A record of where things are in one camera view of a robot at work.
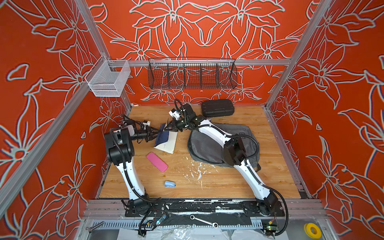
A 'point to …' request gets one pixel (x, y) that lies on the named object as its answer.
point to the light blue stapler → (169, 184)
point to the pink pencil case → (159, 164)
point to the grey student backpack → (202, 148)
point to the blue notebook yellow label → (162, 136)
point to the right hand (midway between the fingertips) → (162, 128)
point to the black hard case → (217, 107)
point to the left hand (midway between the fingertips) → (159, 131)
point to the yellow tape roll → (313, 231)
